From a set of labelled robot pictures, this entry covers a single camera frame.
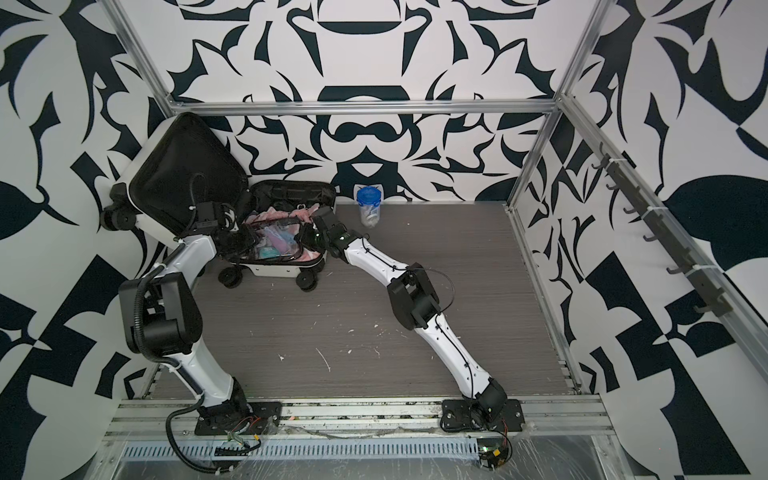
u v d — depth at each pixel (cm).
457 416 74
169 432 67
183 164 89
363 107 96
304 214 107
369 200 104
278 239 97
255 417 73
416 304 65
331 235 79
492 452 71
